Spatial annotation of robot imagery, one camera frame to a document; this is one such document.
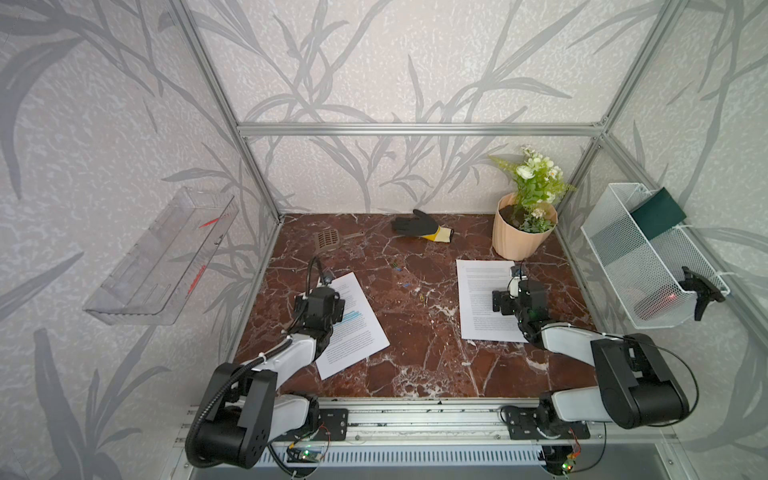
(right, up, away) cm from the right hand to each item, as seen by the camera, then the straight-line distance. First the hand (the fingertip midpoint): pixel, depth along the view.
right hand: (510, 287), depth 94 cm
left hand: (-60, -3, -4) cm, 60 cm away
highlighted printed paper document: (-48, -14, -5) cm, 51 cm away
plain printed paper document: (-9, +1, +8) cm, 12 cm away
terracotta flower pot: (+3, +18, 0) cm, 18 cm away
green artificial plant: (+7, +32, -5) cm, 33 cm away
